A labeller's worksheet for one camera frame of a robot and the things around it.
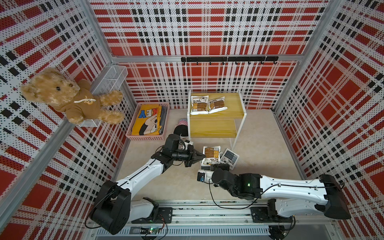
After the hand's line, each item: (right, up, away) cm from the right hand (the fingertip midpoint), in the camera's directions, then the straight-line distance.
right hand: (217, 162), depth 74 cm
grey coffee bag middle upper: (+10, -2, +19) cm, 22 cm away
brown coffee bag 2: (0, +29, 0) cm, 29 cm away
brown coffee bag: (-9, +29, +1) cm, 31 cm away
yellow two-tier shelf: (+8, +19, +17) cm, 27 cm away
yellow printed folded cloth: (-46, +21, +31) cm, 59 cm away
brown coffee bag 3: (-2, +5, +2) cm, 6 cm away
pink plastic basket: (-33, +15, +25) cm, 44 cm away
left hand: (-5, +3, +1) cm, 6 cm away
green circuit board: (-35, -32, -3) cm, 47 cm away
